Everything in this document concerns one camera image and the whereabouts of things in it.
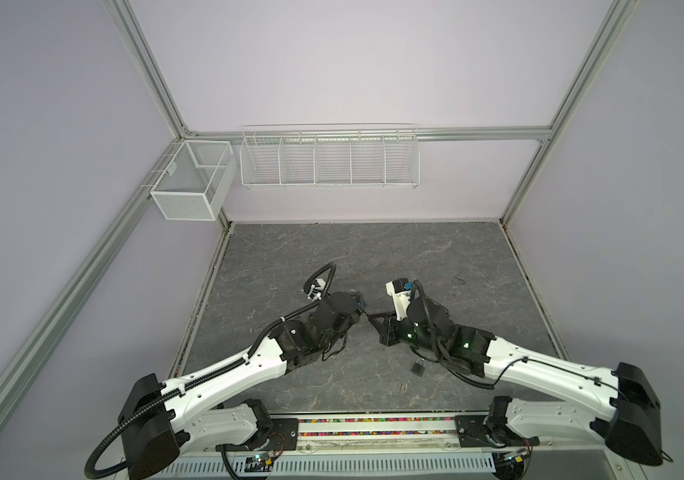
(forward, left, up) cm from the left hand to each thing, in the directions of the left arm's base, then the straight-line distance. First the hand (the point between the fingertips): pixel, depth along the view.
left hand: (364, 303), depth 74 cm
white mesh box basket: (+50, +53, +2) cm, 73 cm away
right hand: (-4, -1, -1) cm, 5 cm away
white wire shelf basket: (+49, +7, +10) cm, 51 cm away
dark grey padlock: (-11, -15, -19) cm, 27 cm away
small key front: (-16, -10, -20) cm, 27 cm away
